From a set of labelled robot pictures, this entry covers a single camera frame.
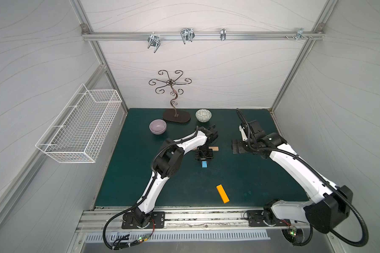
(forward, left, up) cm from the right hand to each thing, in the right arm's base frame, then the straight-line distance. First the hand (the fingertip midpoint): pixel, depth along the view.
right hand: (241, 144), depth 80 cm
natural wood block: (+2, +13, -8) cm, 15 cm away
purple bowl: (+21, +51, -14) cm, 57 cm away
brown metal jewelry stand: (+33, +42, -14) cm, 55 cm away
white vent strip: (-40, +43, -14) cm, 60 cm away
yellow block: (-20, +9, -17) cm, 28 cm away
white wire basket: (-5, +75, +15) cm, 76 cm away
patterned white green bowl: (+34, +20, -16) cm, 43 cm away
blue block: (-4, +18, -16) cm, 25 cm away
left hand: (-3, +16, -17) cm, 24 cm away
